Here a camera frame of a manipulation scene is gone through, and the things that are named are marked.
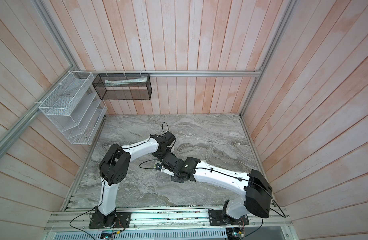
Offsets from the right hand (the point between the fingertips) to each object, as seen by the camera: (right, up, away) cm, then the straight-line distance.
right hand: (177, 168), depth 80 cm
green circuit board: (-35, -31, -8) cm, 47 cm away
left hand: (-10, +3, +16) cm, 19 cm away
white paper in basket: (-40, +51, +11) cm, 65 cm away
